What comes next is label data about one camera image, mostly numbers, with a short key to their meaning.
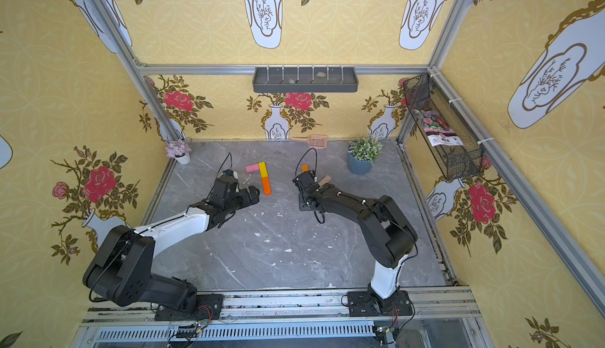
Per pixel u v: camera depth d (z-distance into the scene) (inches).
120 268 16.9
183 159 42.4
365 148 38.2
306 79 36.4
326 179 41.4
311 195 29.3
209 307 28.8
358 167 40.6
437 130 30.2
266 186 40.5
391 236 18.9
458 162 32.1
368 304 29.3
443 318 30.3
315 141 47.7
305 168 43.3
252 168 43.2
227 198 28.1
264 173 42.2
